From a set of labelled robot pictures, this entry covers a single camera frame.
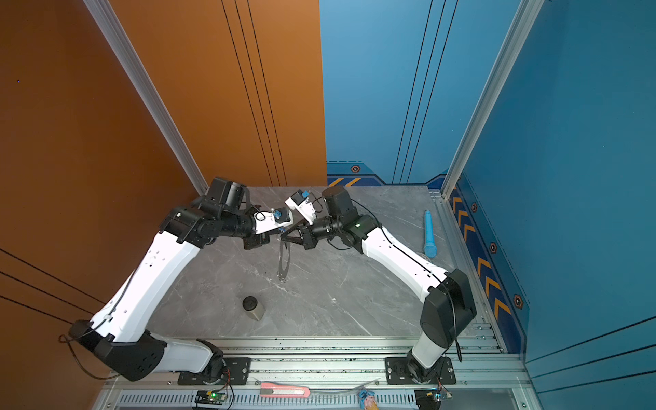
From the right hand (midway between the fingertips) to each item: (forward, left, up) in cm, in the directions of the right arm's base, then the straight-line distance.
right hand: (283, 238), depth 69 cm
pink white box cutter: (-31, +4, -29) cm, 43 cm away
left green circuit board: (-33, +21, -30) cm, 49 cm away
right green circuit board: (-33, -40, -32) cm, 61 cm away
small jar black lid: (-12, +11, -19) cm, 25 cm away
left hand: (+4, +2, +2) cm, 5 cm away
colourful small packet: (-34, -22, -27) cm, 49 cm away
